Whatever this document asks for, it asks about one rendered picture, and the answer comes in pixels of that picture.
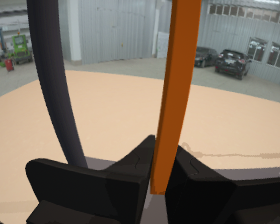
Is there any orange handle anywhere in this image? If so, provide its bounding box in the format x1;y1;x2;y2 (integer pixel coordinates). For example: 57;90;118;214
150;0;201;194

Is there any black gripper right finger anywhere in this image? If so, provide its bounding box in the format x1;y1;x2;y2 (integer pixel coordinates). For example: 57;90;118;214
164;144;280;224

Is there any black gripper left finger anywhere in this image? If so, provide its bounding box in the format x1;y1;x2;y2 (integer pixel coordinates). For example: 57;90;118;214
25;134;155;224

